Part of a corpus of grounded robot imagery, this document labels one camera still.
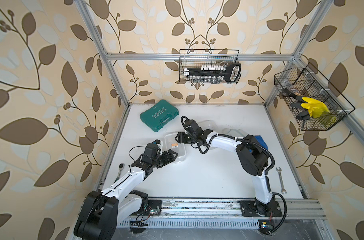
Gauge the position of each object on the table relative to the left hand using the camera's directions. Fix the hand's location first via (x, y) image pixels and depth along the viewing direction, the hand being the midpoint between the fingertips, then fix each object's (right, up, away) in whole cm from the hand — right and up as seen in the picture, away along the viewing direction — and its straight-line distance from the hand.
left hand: (172, 155), depth 85 cm
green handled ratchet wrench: (-30, -7, +1) cm, 31 cm away
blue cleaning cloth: (+58, +6, +13) cm, 60 cm away
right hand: (+3, +8, +9) cm, 12 cm away
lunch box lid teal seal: (+42, +11, +17) cm, 46 cm away
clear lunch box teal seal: (+24, +17, +20) cm, 36 cm away
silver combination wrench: (+61, -18, -5) cm, 64 cm away
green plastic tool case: (-11, +23, +23) cm, 35 cm away
